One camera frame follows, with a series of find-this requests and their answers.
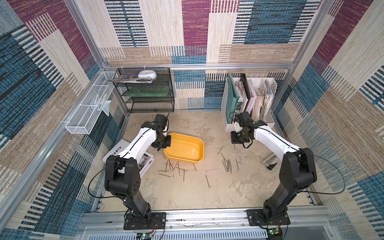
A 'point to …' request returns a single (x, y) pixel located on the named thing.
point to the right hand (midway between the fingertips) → (233, 138)
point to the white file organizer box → (257, 96)
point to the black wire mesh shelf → (145, 90)
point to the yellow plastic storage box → (185, 146)
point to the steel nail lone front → (208, 182)
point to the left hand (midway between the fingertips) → (166, 144)
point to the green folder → (232, 99)
